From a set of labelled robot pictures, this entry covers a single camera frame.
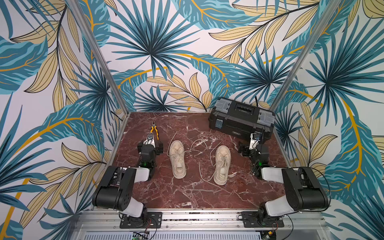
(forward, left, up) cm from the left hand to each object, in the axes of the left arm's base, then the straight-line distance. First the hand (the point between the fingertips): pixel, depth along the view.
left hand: (151, 141), depth 92 cm
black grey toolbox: (+14, -55, +7) cm, 58 cm away
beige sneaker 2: (-10, -44, -3) cm, 45 cm away
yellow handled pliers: (+19, +3, -8) cm, 20 cm away
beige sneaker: (-4, -16, -4) cm, 17 cm away
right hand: (+2, -60, 0) cm, 60 cm away
